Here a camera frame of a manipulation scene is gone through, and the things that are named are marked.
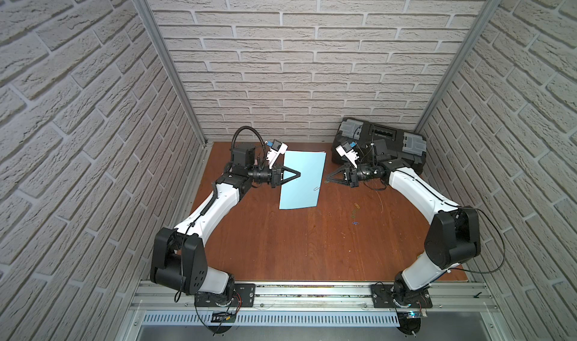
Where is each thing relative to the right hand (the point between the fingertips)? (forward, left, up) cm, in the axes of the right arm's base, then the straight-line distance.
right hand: (331, 179), depth 77 cm
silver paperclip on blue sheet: (-2, +5, -3) cm, 6 cm away
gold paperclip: (+1, -14, -23) cm, 27 cm away
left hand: (-1, +11, +5) cm, 12 cm away
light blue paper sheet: (-5, +11, +1) cm, 12 cm away
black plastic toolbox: (+6, -12, +11) cm, 17 cm away
